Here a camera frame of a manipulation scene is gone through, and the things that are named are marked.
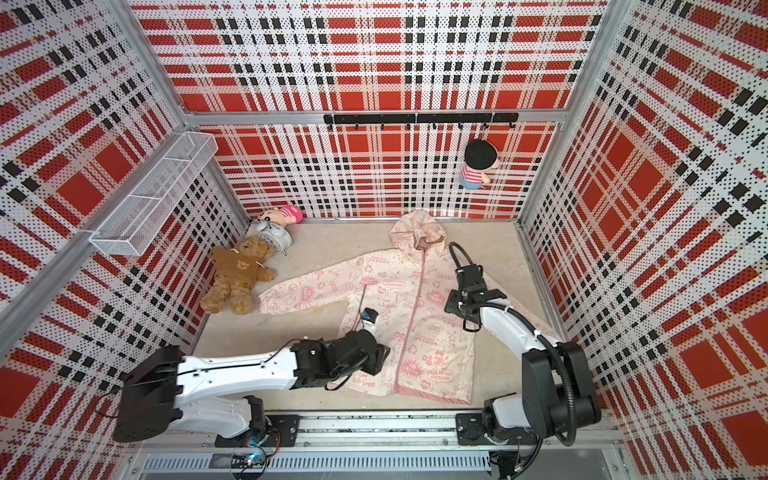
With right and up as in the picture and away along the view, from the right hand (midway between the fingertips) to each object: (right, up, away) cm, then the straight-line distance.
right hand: (462, 304), depth 90 cm
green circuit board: (-53, -33, -21) cm, 66 cm away
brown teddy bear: (-73, +9, +7) cm, 74 cm away
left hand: (-23, -9, -11) cm, 27 cm away
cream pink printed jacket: (-10, -13, -3) cm, 16 cm away
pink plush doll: (-65, +30, +26) cm, 76 cm away
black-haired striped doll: (+6, +47, +4) cm, 47 cm away
